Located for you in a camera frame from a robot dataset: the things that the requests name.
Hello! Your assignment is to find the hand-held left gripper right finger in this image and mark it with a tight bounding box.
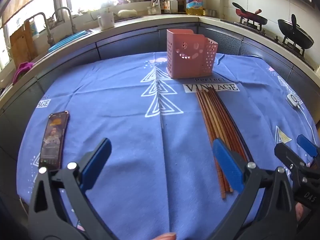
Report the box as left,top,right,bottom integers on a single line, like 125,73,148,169
212,138,298,240

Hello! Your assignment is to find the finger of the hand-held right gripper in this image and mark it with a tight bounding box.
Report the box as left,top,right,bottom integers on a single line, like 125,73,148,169
274,144,310,193
297,135,320,159

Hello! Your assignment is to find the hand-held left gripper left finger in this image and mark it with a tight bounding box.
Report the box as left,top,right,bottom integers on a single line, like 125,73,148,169
27,137,118,240

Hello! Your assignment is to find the bundle of wooden chopsticks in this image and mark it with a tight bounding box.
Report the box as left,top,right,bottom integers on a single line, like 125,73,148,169
195,87,250,200

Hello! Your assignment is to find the pink perforated utensil holder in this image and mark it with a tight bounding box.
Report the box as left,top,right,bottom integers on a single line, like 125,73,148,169
166,28,218,79

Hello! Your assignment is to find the person's right hand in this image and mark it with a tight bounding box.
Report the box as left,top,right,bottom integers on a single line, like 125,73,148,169
295,204,304,222

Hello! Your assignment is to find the person's left hand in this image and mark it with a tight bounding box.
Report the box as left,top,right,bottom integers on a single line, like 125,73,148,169
152,232,177,240

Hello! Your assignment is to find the black smartphone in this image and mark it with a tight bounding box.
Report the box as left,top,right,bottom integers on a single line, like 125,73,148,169
38,110,70,172

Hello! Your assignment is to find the white square device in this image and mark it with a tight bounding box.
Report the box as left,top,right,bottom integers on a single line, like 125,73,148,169
286,94,302,109

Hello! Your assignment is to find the blue printed tablecloth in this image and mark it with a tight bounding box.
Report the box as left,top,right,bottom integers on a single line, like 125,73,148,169
16,51,320,240

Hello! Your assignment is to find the black wok with lid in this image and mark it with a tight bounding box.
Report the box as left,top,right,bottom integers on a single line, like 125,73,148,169
277,14,315,49

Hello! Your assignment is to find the black gas stove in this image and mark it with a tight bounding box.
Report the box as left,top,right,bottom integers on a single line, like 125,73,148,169
221,17,315,70

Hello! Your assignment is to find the magenta cloth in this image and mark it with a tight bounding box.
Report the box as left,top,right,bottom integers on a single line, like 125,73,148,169
12,61,34,84

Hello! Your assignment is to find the blue plastic basin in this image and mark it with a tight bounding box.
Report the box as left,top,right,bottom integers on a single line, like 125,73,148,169
49,30,87,52

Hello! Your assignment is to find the grey kitchen counter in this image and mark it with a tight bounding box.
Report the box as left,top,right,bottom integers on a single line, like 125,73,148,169
0,12,320,205

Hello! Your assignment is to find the wooden cutting board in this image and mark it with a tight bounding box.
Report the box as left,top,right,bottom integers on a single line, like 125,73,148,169
9,20,38,63

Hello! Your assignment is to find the white mug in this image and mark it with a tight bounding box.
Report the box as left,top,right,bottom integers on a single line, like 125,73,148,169
97,14,115,30

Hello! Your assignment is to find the tall steel faucet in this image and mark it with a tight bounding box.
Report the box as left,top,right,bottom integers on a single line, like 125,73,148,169
31,12,54,47
52,7,75,34

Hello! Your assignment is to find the red frying pan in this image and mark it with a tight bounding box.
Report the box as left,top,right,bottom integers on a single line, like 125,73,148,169
232,2,268,25

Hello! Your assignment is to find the blue labelled bottle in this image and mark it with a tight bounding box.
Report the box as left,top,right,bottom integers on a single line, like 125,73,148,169
29,17,40,39

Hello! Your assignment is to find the white dough lump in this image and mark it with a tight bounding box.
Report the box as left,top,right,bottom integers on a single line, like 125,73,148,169
117,9,138,18

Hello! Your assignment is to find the white plastic jug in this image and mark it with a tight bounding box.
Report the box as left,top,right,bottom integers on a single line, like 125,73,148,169
164,0,178,13

